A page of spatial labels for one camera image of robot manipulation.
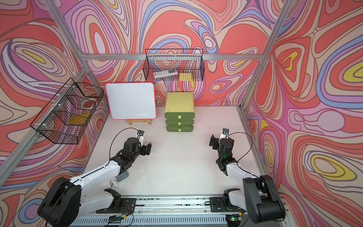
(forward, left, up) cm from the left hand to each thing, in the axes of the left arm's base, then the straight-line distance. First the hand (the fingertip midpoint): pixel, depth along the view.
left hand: (144, 141), depth 88 cm
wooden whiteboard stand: (+22, +16, -7) cm, 28 cm away
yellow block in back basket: (+34, -26, +24) cm, 49 cm away
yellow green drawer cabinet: (+15, -22, +12) cm, 30 cm away
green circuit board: (-39, +10, -10) cm, 41 cm away
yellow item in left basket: (0, +30, +21) cm, 37 cm away
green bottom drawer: (+14, -22, -5) cm, 26 cm away
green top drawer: (+13, -22, +10) cm, 27 cm away
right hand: (+2, -48, -1) cm, 48 cm away
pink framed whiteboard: (+31, +14, +6) cm, 34 cm away
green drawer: (+14, -22, +2) cm, 26 cm away
